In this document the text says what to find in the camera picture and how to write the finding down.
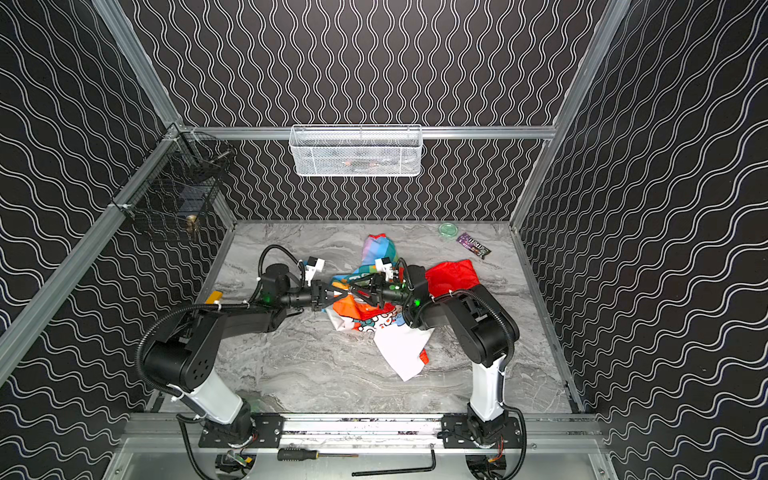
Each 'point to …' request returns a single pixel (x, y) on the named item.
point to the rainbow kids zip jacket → (401, 344)
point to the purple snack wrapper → (471, 244)
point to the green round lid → (448, 229)
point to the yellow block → (215, 296)
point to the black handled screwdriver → (305, 454)
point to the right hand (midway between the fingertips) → (352, 289)
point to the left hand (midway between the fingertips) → (354, 298)
